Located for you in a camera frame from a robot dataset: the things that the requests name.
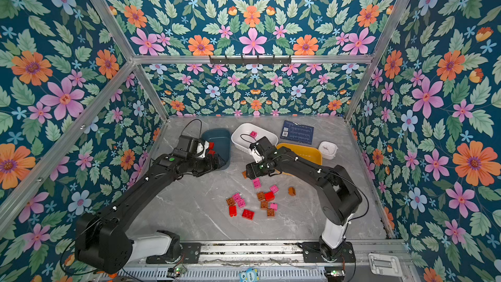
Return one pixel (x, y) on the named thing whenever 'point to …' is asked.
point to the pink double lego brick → (257, 183)
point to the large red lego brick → (248, 215)
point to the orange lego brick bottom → (271, 213)
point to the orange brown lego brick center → (261, 196)
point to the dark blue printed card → (292, 131)
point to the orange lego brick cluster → (230, 202)
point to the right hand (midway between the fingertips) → (257, 167)
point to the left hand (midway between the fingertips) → (222, 163)
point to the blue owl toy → (250, 275)
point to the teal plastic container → (221, 137)
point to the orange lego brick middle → (263, 204)
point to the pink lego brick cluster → (241, 202)
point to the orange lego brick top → (244, 173)
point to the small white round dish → (328, 149)
